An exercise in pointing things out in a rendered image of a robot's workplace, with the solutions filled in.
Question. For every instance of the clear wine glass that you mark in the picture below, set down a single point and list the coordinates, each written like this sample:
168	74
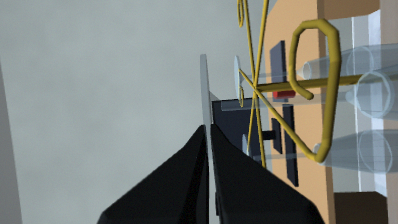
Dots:
358	60
370	151

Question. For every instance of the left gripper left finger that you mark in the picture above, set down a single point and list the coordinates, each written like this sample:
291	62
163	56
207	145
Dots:
169	194

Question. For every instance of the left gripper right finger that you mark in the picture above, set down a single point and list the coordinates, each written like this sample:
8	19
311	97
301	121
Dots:
248	193

